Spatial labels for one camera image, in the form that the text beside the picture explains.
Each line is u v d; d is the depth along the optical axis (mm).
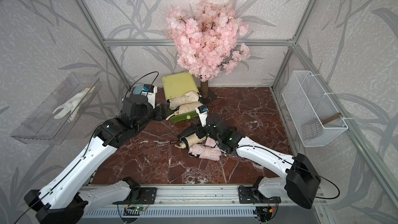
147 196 727
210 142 889
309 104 635
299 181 397
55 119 640
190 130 921
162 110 598
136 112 459
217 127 552
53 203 361
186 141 865
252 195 652
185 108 839
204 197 751
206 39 727
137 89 1216
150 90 561
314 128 713
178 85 941
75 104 641
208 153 826
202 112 650
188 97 858
